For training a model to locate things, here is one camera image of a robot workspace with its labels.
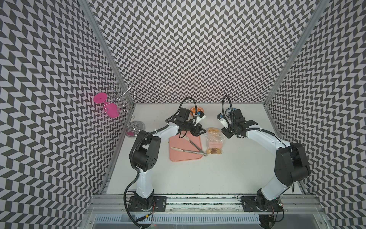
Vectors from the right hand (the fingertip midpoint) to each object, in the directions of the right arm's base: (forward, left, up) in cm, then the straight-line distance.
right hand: (226, 130), depth 91 cm
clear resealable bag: (-1, +9, 0) cm, 9 cm away
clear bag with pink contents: (-4, +8, -3) cm, 9 cm away
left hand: (+1, +16, +1) cm, 16 cm away
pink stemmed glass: (+7, +72, +13) cm, 73 cm away
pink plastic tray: (-4, +29, -10) cm, 31 cm away
